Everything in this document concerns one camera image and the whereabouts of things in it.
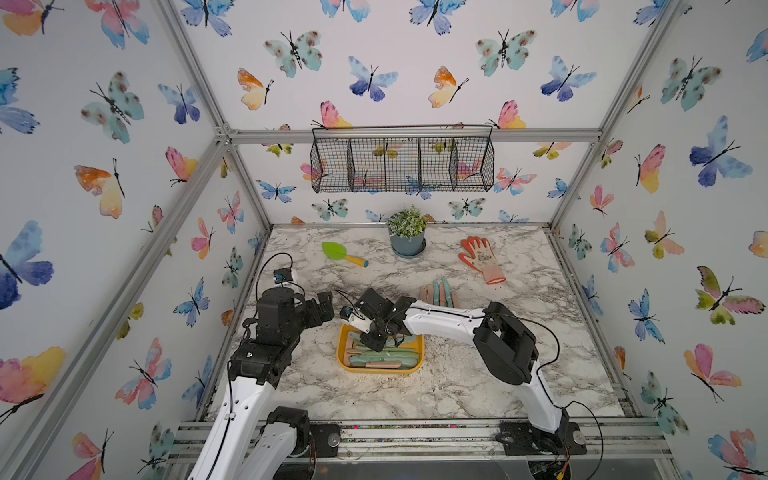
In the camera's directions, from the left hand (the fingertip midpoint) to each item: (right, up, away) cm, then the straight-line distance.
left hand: (316, 295), depth 76 cm
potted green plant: (+24, +18, +25) cm, 39 cm away
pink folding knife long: (+39, -5, +23) cm, 46 cm away
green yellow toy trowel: (-2, +11, +38) cm, 40 cm away
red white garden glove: (+52, +8, +32) cm, 62 cm away
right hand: (+12, -13, +13) cm, 22 cm away
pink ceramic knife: (+36, -4, +25) cm, 44 cm away
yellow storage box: (+22, -18, +10) cm, 30 cm away
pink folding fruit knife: (+29, -3, +26) cm, 39 cm away
